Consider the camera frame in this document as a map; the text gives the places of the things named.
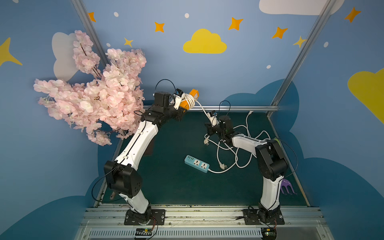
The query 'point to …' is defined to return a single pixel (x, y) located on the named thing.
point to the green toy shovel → (275, 138)
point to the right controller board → (269, 233)
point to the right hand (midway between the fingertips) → (207, 122)
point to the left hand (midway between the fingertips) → (182, 106)
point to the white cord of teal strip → (231, 167)
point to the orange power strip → (183, 104)
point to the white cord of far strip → (250, 113)
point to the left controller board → (143, 233)
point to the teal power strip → (197, 163)
